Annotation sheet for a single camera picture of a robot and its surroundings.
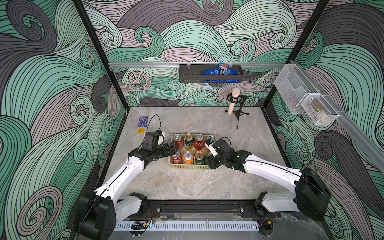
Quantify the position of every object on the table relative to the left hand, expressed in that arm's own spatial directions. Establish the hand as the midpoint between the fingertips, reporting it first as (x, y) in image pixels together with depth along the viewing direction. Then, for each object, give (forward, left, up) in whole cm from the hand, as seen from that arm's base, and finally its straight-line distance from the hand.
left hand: (172, 147), depth 82 cm
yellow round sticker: (+21, +26, -14) cm, 37 cm away
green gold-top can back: (+7, -10, -4) cm, 12 cm away
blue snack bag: (+42, -26, +22) cm, 55 cm away
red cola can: (+7, -3, -2) cm, 7 cm away
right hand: (-3, -22, -5) cm, 23 cm away
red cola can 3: (-5, -2, -3) cm, 6 cm away
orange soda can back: (+9, -22, -3) cm, 24 cm away
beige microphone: (+31, -39, +14) cm, 52 cm away
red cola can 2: (+5, -16, -3) cm, 17 cm away
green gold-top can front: (-5, -15, -3) cm, 17 cm away
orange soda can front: (-5, -9, -3) cm, 10 cm away
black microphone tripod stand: (+29, -41, +9) cm, 51 cm away
